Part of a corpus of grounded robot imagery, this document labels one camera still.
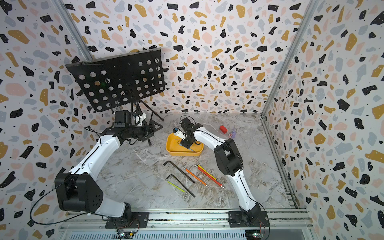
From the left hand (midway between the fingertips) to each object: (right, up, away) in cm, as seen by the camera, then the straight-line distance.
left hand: (158, 129), depth 81 cm
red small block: (+39, 0, +29) cm, 49 cm away
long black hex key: (+18, -30, +6) cm, 36 cm away
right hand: (+13, -9, +18) cm, 24 cm away
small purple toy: (+46, -3, +22) cm, 51 cm away
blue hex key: (+16, -14, +19) cm, 28 cm away
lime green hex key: (+9, -33, +4) cm, 34 cm away
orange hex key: (+18, -27, +8) cm, 34 cm away
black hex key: (+12, -31, +5) cm, 34 cm away
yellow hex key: (+26, -25, +9) cm, 37 cm away
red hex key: (+27, -28, +8) cm, 39 cm away
